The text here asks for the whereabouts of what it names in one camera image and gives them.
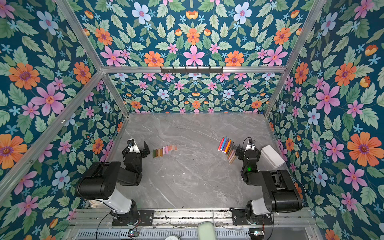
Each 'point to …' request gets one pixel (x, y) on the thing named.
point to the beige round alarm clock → (94, 203)
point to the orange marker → (228, 146)
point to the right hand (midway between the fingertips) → (248, 146)
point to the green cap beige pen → (233, 159)
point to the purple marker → (225, 145)
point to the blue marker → (224, 143)
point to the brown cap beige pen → (232, 157)
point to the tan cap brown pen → (230, 154)
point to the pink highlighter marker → (220, 144)
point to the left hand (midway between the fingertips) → (136, 139)
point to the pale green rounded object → (206, 231)
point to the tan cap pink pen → (232, 153)
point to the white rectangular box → (272, 156)
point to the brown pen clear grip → (228, 152)
